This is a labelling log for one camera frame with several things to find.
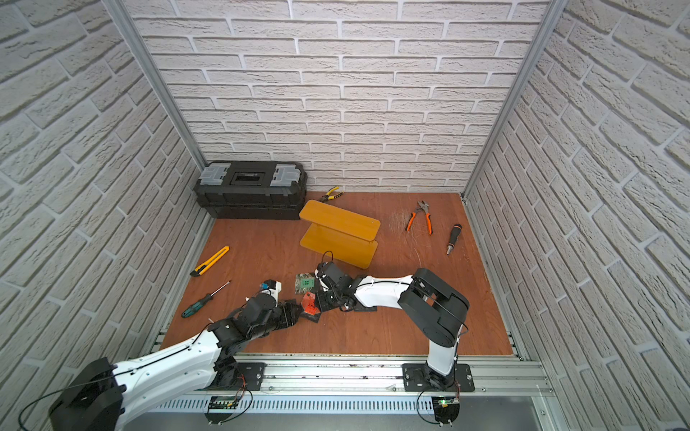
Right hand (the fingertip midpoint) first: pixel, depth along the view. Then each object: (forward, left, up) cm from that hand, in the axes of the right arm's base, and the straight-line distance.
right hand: (322, 301), depth 88 cm
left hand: (-3, +6, +3) cm, 8 cm away
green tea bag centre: (+7, +6, 0) cm, 9 cm away
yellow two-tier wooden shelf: (+18, -7, +12) cm, 23 cm away
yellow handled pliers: (+48, -2, +1) cm, 48 cm away
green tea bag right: (-11, -13, +22) cm, 28 cm away
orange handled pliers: (+42, -44, -1) cm, 61 cm away
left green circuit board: (-26, +27, -3) cm, 38 cm away
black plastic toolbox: (+39, +24, +16) cm, 48 cm away
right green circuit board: (-30, -34, -1) cm, 46 cm away
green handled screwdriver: (+1, +40, +2) cm, 40 cm away
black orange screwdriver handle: (+27, -55, +1) cm, 61 cm away
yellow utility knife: (+17, +42, +1) cm, 45 cm away
